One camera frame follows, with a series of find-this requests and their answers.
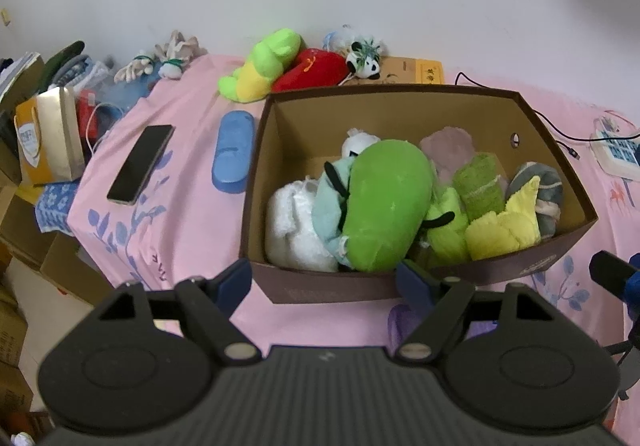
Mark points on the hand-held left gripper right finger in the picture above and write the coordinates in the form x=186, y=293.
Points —
x=417, y=286

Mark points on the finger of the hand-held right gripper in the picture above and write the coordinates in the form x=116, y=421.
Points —
x=610, y=271

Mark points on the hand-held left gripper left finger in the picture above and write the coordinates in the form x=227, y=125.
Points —
x=235, y=283

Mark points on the lime green cloth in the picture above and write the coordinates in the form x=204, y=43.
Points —
x=445, y=236

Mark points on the brown cardboard box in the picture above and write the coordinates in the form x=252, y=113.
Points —
x=310, y=288

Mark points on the white fluffy cloth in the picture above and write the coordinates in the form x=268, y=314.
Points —
x=295, y=226

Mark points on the large green plush toy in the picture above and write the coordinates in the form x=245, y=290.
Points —
x=385, y=201

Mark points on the yellow cloth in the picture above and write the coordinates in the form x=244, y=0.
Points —
x=500, y=236

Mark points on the grey striped cloth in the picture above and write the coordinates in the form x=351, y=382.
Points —
x=547, y=191

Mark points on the mint green cloth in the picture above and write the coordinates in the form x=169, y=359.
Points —
x=327, y=211

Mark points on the green towel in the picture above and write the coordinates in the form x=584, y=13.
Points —
x=480, y=186

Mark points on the pink fluffy cloth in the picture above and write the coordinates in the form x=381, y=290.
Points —
x=447, y=148

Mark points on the purple plastic packet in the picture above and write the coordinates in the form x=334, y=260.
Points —
x=400, y=326

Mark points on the pink floral bedsheet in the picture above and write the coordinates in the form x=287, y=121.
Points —
x=190, y=226

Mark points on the white power strip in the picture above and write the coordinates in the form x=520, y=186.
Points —
x=617, y=151

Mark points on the blue glasses case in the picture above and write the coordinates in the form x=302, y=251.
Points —
x=232, y=151

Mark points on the black smartphone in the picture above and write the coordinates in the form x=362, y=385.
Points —
x=140, y=163

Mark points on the large cardboard box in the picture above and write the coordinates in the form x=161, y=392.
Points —
x=65, y=271

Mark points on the blue patterned cloth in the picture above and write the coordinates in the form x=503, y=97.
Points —
x=55, y=206

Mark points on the yellow and brown flat box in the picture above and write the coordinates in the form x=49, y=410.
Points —
x=410, y=71

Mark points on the light blue cloth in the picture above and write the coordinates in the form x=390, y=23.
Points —
x=130, y=91

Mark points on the red bag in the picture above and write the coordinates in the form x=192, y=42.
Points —
x=87, y=118

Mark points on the red plush toy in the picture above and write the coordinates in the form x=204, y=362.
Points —
x=310, y=68

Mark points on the green and yellow plush toy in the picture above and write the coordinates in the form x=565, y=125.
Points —
x=270, y=56

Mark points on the small cardboard box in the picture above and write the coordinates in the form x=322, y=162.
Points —
x=10, y=336

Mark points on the panda plush toy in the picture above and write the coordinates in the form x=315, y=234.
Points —
x=365, y=61

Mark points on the gold paper bag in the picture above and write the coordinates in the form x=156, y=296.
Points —
x=50, y=136

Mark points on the white rabbit plush toy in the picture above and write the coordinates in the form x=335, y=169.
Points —
x=175, y=53
x=132, y=68

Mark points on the blue striped cloth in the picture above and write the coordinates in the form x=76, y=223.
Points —
x=85, y=71

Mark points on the dark green cloth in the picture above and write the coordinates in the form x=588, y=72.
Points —
x=65, y=56

